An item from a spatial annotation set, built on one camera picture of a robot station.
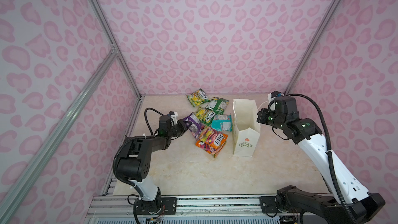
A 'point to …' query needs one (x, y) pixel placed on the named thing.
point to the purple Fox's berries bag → (196, 128)
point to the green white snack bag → (217, 105)
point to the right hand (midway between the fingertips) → (257, 111)
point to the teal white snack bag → (222, 122)
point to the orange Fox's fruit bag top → (207, 135)
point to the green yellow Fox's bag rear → (205, 115)
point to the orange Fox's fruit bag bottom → (213, 145)
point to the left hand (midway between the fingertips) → (193, 120)
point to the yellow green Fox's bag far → (198, 97)
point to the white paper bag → (246, 127)
